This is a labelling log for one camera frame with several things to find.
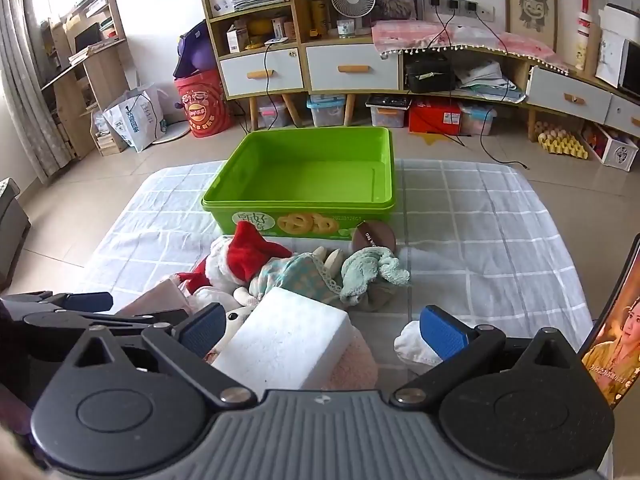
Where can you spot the white cloth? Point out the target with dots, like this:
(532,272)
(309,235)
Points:
(411,348)

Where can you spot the wooden shelf desk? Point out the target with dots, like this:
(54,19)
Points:
(86,45)

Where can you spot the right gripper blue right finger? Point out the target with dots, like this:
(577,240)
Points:
(444,333)

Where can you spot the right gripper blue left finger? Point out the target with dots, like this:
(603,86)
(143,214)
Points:
(201,331)

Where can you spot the framed cartoon drawing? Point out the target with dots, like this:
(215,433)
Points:
(534,19)

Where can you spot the yellow egg tray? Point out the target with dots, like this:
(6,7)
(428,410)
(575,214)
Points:
(561,142)

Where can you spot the long low tv cabinet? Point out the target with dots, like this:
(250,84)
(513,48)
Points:
(540,87)

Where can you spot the mint green cloth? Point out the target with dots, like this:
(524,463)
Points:
(371,277)

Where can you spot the phone showing video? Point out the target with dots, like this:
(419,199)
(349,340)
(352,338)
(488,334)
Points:
(611,351)

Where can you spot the black bag on shelf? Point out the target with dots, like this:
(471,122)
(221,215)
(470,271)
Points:
(429,72)

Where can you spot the white paper shopping bag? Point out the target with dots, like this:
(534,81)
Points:
(137,117)

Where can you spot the checkered grey table cloth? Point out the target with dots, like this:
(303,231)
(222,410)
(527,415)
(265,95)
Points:
(475,238)

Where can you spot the wooden cabinet with drawers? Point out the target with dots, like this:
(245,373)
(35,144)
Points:
(276,51)

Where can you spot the pink fluffy plush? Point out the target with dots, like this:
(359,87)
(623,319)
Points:
(357,369)

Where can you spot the microwave oven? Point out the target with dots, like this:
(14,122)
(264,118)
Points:
(629,76)

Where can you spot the santa plush toy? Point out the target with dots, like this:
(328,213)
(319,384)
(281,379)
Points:
(233,261)

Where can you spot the clear storage box blue lid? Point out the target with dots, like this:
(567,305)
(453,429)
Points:
(327,110)

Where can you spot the red cardboard box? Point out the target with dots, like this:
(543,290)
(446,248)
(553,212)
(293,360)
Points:
(434,115)

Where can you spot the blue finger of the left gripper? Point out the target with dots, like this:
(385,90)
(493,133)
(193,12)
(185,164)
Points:
(90,302)

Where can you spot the pink lace runner cloth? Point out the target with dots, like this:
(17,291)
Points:
(415,36)

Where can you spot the plush doll teal dress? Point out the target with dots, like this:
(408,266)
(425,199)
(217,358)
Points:
(313,275)

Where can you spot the white foam block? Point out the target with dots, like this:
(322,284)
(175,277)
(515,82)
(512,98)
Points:
(288,342)

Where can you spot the grey curtain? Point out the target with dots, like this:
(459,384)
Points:
(42,141)

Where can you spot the white toy box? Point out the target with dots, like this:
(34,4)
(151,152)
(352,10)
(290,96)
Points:
(611,148)

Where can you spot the red snack barrel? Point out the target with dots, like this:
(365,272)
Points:
(202,100)

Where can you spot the green plastic storage bin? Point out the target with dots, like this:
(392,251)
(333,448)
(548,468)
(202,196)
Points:
(306,182)

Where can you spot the pink sponge block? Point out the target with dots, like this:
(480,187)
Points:
(164,297)

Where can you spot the brown round pad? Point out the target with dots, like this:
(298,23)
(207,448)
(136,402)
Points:
(373,233)

